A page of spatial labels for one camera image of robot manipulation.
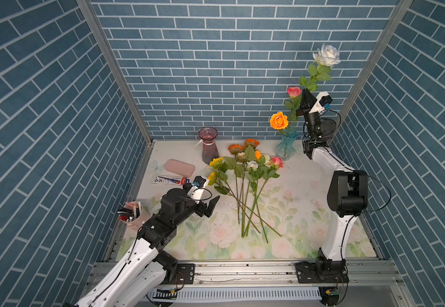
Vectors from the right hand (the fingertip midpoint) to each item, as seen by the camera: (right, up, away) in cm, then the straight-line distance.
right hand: (307, 91), depth 77 cm
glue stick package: (-64, -39, +23) cm, 78 cm away
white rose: (-18, -35, +25) cm, 47 cm away
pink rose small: (-5, -30, +29) cm, 42 cm away
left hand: (-38, -40, -4) cm, 55 cm away
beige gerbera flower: (-25, -27, +29) cm, 47 cm away
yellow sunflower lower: (-41, -38, +20) cm, 59 cm away
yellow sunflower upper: (-39, -30, +28) cm, 57 cm away
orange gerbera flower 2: (-29, -22, +32) cm, 49 cm away
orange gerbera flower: (-19, -18, +32) cm, 41 cm away
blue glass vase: (0, -23, +30) cm, 38 cm away
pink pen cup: (-73, -51, +4) cm, 89 cm away
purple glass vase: (-43, -24, +26) cm, 56 cm away
